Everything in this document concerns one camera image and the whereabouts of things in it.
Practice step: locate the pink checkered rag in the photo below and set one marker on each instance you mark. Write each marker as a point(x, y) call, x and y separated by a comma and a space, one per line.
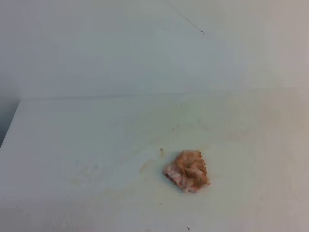
point(188, 171)

